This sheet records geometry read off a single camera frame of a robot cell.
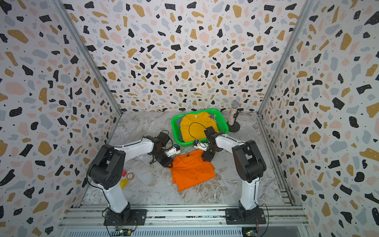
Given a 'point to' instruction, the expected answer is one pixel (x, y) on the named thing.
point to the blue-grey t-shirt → (212, 116)
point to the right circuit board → (249, 231)
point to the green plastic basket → (222, 125)
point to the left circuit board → (120, 232)
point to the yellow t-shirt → (192, 126)
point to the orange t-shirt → (189, 169)
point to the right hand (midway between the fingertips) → (207, 154)
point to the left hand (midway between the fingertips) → (172, 164)
